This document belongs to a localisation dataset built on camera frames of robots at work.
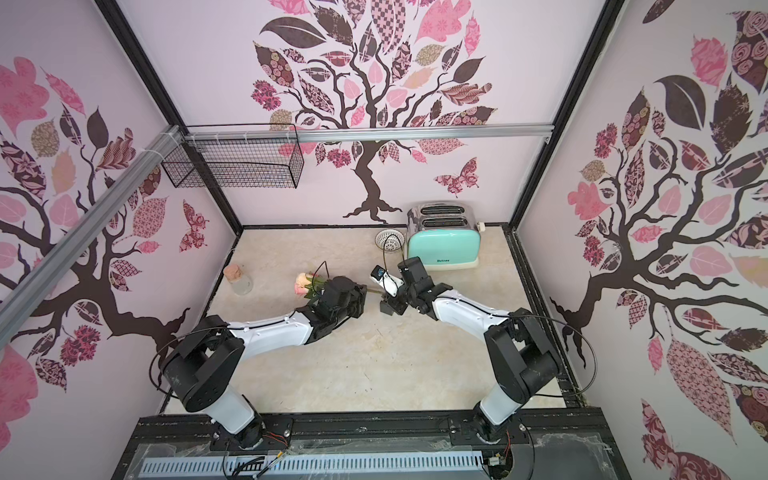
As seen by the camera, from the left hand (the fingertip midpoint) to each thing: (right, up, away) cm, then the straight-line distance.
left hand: (372, 287), depth 89 cm
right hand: (+5, 0, +1) cm, 5 cm away
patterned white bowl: (+5, +16, +25) cm, 30 cm away
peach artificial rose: (-21, +3, -1) cm, 21 cm away
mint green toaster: (+24, +17, +10) cm, 31 cm away
